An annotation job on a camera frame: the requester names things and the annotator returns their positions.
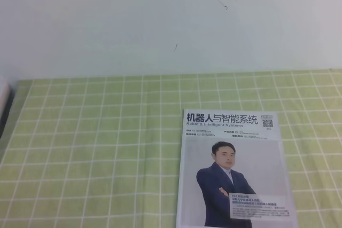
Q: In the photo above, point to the green checkered tablecloth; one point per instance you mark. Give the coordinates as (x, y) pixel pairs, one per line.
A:
(104, 151)

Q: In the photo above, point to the white magazine book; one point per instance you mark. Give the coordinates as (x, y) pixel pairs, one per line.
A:
(233, 171)

